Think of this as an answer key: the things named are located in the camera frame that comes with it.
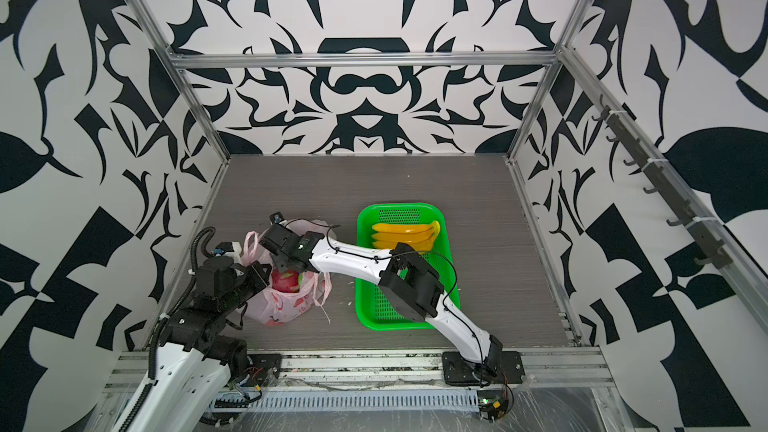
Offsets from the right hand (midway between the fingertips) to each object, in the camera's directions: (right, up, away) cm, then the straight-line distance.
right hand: (284, 249), depth 86 cm
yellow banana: (+40, +3, +6) cm, 40 cm away
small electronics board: (+54, -33, -15) cm, 65 cm away
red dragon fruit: (+2, -7, -5) cm, 9 cm away
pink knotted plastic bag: (+2, -12, -12) cm, 17 cm away
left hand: (-1, -2, -8) cm, 8 cm away
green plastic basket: (+25, -16, -3) cm, 30 cm away
